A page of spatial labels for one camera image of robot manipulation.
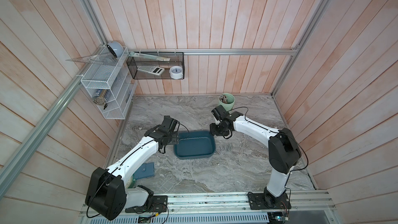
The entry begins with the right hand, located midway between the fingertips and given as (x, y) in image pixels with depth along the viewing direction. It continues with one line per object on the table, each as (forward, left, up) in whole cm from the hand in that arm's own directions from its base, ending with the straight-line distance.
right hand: (212, 132), depth 92 cm
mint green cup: (+20, -12, +6) cm, 24 cm away
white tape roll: (+30, +23, +22) cm, 43 cm away
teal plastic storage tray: (-5, +11, -8) cm, 14 cm away
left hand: (-8, +25, +4) cm, 26 cm away
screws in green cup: (+18, -7, +10) cm, 22 cm away
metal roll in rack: (+3, +58, +26) cm, 64 cm away
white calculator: (+33, +38, +21) cm, 55 cm away
